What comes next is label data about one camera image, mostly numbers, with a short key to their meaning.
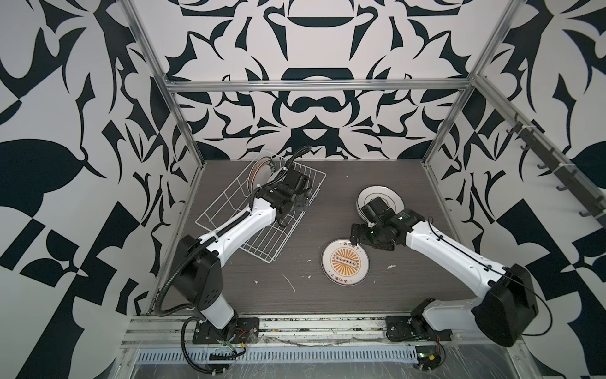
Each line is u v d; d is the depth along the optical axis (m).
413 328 0.67
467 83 0.91
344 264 0.87
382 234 0.63
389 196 1.04
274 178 0.66
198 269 0.43
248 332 0.74
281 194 0.62
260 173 0.95
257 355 0.71
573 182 0.55
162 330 0.76
